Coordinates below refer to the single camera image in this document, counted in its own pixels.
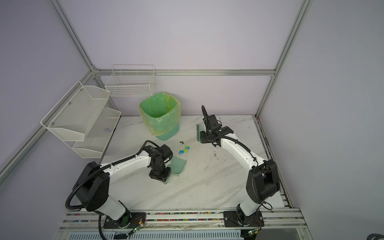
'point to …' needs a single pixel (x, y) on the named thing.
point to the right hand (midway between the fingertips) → (203, 135)
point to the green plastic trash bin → (170, 135)
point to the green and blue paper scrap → (185, 149)
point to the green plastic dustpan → (177, 165)
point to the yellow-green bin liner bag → (160, 112)
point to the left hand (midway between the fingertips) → (164, 181)
